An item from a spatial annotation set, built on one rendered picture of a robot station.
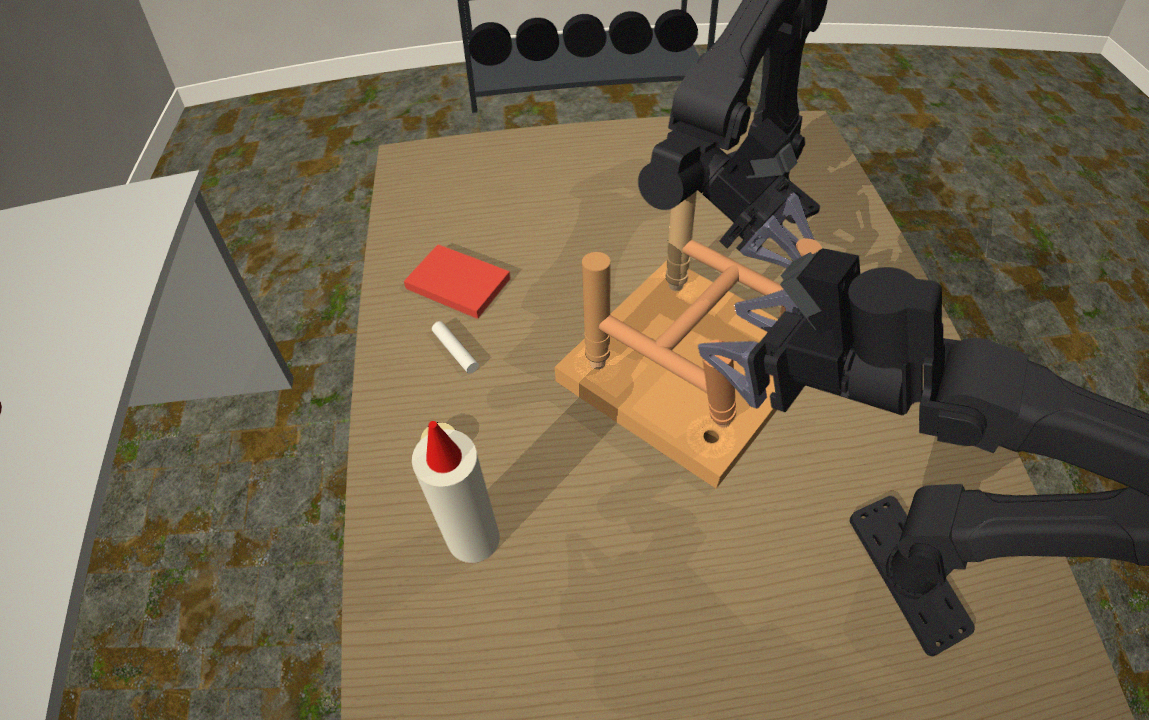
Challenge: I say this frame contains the tall beige cylinder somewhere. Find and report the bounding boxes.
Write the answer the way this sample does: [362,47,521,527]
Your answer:
[412,421,500,563]

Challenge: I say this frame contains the flat red block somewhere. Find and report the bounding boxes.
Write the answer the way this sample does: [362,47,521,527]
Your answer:
[404,245,510,318]

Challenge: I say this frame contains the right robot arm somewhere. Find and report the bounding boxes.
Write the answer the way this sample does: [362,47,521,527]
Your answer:
[638,0,828,218]

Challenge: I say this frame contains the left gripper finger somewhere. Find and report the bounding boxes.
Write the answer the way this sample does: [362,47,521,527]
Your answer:
[735,289,800,332]
[697,341,768,409]

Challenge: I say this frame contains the white cylinder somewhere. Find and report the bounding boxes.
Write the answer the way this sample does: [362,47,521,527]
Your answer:
[432,322,479,374]

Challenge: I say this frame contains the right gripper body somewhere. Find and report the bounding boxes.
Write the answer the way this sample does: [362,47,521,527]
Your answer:
[703,167,793,251]

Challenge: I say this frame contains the beige short cylinder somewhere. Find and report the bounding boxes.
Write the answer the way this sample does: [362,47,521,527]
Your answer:
[421,423,454,439]

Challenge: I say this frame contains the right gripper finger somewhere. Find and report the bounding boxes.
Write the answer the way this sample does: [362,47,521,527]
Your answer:
[740,215,802,268]
[773,192,815,247]

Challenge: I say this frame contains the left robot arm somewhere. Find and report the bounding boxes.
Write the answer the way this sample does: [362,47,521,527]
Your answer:
[780,248,1149,656]

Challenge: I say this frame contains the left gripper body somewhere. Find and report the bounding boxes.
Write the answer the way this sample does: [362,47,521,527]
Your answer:
[748,311,849,412]

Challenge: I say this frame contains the light brown wooden stool legs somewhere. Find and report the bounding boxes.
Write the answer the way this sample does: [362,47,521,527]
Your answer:
[583,191,782,428]

